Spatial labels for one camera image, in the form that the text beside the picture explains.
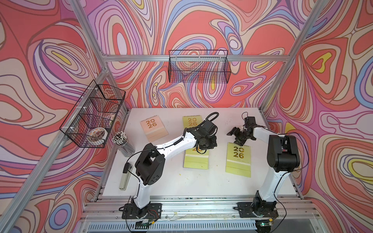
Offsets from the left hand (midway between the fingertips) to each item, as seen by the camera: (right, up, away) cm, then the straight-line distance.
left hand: (218, 146), depth 84 cm
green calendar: (-15, +15, +27) cm, 35 cm away
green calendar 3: (-14, -10, +7) cm, 18 cm away
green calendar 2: (+14, -10, +7) cm, 18 cm away
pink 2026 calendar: (-43, +10, +22) cm, 50 cm away
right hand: (+12, +2, +16) cm, 20 cm away
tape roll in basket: (-64, +8, -12) cm, 65 cm away
